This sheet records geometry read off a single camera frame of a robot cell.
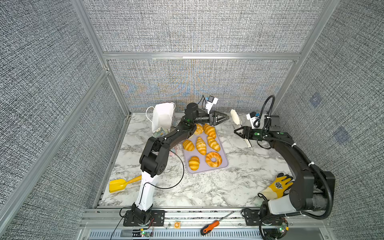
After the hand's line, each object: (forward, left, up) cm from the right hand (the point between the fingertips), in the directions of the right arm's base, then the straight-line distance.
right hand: (237, 130), depth 85 cm
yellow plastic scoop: (-24, +69, -18) cm, 75 cm away
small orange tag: (-43, +33, -18) cm, 57 cm away
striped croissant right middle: (+2, +12, -15) cm, 20 cm away
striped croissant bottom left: (-12, +25, -16) cm, 32 cm away
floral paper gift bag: (+13, +45, -3) cm, 47 cm away
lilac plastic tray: (-13, +19, -18) cm, 30 cm away
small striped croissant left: (0, +28, -14) cm, 32 cm away
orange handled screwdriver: (-44, +18, -18) cm, 51 cm away
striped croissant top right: (+12, +14, -14) cm, 23 cm away
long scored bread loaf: (0, +20, -15) cm, 25 cm away
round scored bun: (+12, +21, -14) cm, 28 cm away
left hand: (0, +7, +10) cm, 13 cm away
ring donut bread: (-6, +14, -16) cm, 22 cm away
